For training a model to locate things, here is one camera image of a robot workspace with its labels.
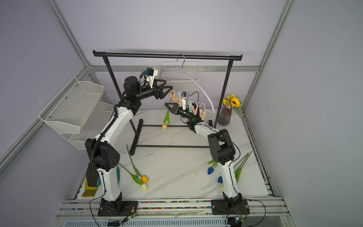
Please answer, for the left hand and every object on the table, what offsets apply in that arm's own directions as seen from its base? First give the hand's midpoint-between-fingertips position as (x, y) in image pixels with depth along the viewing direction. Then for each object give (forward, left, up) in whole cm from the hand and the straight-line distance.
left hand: (168, 85), depth 74 cm
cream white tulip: (-40, +15, -40) cm, 59 cm away
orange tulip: (-36, +15, -40) cm, 56 cm away
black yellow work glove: (-37, +47, -40) cm, 72 cm away
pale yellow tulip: (-4, +5, -30) cm, 31 cm away
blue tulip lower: (-36, -30, -41) cm, 63 cm away
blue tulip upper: (-31, -25, -40) cm, 56 cm away
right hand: (+1, +3, -16) cm, 16 cm away
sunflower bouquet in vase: (+5, -39, -16) cm, 42 cm away
